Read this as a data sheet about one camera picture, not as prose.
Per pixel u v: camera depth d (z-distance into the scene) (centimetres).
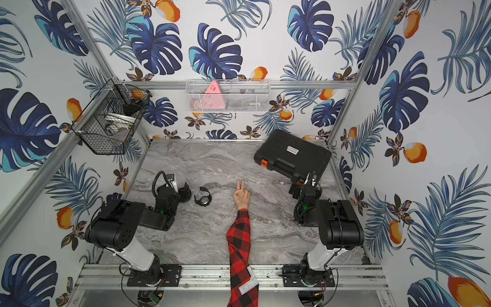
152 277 67
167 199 72
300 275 70
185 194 90
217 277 76
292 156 106
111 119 79
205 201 93
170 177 82
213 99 90
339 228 46
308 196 73
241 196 93
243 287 70
